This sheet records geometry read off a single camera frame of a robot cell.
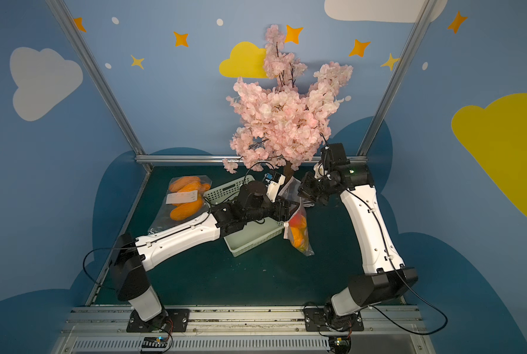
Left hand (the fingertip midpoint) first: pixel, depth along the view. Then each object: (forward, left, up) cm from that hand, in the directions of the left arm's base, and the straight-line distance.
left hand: (294, 199), depth 72 cm
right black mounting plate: (-31, -8, -27) cm, 42 cm away
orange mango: (+24, +52, -23) cm, 62 cm away
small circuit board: (-38, +46, -32) cm, 68 cm away
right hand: (+3, -2, +1) cm, 4 cm away
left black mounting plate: (-33, +42, -27) cm, 60 cm away
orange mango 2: (+9, +48, -23) cm, 54 cm away
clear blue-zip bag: (+12, +46, -20) cm, 51 cm away
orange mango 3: (+20, +42, -19) cm, 51 cm away
